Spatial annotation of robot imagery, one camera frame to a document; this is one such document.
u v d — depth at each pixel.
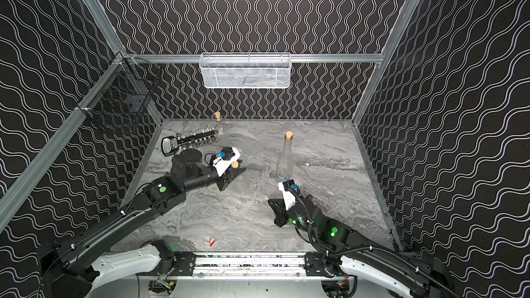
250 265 0.76
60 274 0.37
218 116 0.86
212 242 0.80
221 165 0.58
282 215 0.64
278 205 0.68
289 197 0.65
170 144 1.08
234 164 0.64
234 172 0.63
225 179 0.60
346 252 0.51
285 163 0.82
